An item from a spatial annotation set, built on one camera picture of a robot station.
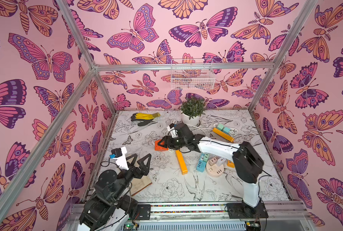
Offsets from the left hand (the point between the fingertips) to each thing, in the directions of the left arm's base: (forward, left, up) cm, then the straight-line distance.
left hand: (145, 154), depth 63 cm
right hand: (+12, -3, -15) cm, 19 cm away
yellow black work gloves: (+45, +11, -27) cm, 53 cm away
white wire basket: (+56, -24, +5) cm, 61 cm away
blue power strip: (+7, -29, -26) cm, 40 cm away
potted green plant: (+38, -24, -9) cm, 46 cm away
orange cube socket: (+11, -4, -14) cm, 18 cm away
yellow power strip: (+9, -17, -27) cm, 33 cm away
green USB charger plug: (+9, -31, -21) cm, 39 cm away
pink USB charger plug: (+7, -35, -23) cm, 42 cm away
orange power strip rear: (+28, -47, -25) cm, 60 cm away
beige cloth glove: (-5, +8, -28) cm, 29 cm away
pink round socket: (+3, -37, -27) cm, 46 cm away
